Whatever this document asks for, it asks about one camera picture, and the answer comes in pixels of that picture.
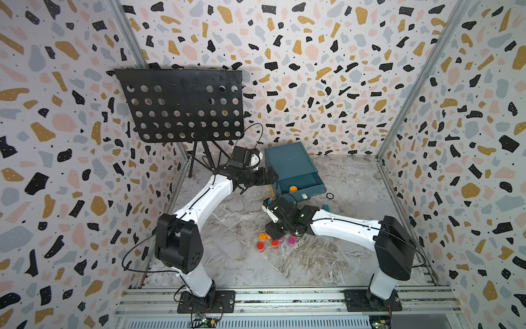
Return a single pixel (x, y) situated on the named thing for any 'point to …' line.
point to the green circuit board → (201, 321)
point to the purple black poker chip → (329, 195)
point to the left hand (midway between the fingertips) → (272, 177)
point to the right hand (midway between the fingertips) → (269, 228)
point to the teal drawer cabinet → (297, 175)
